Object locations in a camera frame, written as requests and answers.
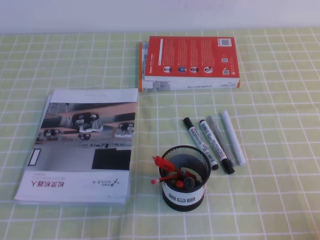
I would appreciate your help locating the black-capped white marker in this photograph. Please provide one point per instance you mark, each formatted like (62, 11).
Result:
(189, 183)

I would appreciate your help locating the red pen with clip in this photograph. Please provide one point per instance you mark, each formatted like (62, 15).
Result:
(170, 167)

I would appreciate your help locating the red pen with round cap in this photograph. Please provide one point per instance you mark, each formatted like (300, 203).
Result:
(165, 178)

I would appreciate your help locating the red ball-tipped pen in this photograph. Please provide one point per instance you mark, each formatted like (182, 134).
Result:
(179, 184)

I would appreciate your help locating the grey translucent pen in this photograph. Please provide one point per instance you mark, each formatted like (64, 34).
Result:
(220, 140)

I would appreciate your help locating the pale blue white pen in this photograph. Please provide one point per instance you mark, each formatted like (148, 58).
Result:
(231, 135)

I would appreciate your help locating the black mesh pen holder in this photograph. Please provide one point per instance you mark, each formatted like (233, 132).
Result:
(194, 161)

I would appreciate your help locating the orange-edged white book underneath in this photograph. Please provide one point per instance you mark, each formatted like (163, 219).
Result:
(162, 86)

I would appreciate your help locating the left black white marker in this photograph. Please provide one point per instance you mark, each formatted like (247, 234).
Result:
(200, 143)

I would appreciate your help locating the black white marker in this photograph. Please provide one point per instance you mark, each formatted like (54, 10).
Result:
(200, 143)
(225, 162)

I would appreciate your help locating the red cover book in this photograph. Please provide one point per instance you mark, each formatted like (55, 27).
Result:
(192, 58)

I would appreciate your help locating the top Agilex brochure booklet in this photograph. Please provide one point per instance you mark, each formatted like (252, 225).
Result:
(82, 145)

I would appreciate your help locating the lower brochure stack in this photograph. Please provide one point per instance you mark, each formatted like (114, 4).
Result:
(70, 201)

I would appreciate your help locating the green checkered tablecloth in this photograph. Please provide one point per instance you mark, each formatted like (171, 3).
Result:
(275, 113)

